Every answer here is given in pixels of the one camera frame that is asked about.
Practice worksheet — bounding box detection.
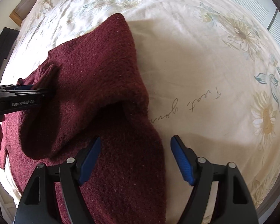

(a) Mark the maroon knit sweater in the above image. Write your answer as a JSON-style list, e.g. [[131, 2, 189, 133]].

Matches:
[[0, 14, 166, 223]]

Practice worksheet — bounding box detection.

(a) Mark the white floral bed sheet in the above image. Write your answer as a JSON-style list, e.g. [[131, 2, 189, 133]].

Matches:
[[0, 0, 280, 223]]

